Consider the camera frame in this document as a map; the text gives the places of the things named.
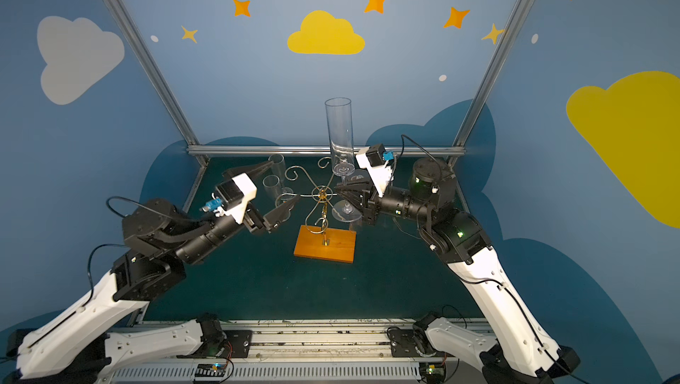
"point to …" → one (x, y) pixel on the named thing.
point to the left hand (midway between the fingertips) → (279, 171)
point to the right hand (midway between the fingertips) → (341, 185)
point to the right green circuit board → (433, 372)
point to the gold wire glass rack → (322, 197)
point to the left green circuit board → (211, 370)
